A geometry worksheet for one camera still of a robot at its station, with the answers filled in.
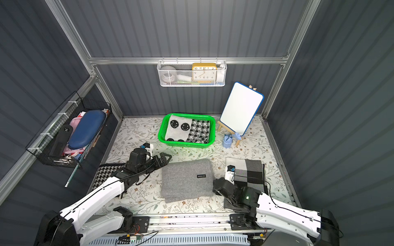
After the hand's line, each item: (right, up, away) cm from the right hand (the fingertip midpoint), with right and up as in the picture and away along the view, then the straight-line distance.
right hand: (218, 183), depth 79 cm
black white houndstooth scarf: (-64, +3, +8) cm, 65 cm away
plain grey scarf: (-17, -1, +6) cm, 18 cm away
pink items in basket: (-66, +18, -13) cm, 70 cm away
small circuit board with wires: (-46, -25, -6) cm, 53 cm away
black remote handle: (-68, +24, -15) cm, 73 cm away
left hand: (-27, +12, +3) cm, 30 cm away
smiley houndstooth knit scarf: (-20, +28, +27) cm, 44 cm away
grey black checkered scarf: (+18, +2, +10) cm, 21 cm away
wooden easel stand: (+10, +28, +24) cm, 38 cm away
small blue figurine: (+8, +20, +18) cm, 28 cm away
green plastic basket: (-35, +31, +26) cm, 53 cm away
